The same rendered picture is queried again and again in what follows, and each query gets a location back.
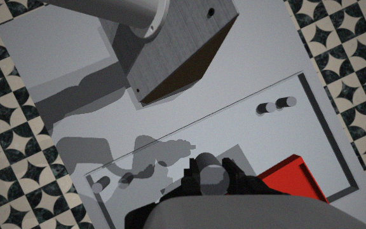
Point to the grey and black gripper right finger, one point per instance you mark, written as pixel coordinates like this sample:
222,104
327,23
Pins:
240,184

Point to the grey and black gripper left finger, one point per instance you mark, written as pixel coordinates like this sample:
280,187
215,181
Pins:
190,186

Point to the grey cylinder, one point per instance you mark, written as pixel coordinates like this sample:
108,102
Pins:
125,180
214,179
286,102
100,184
268,107

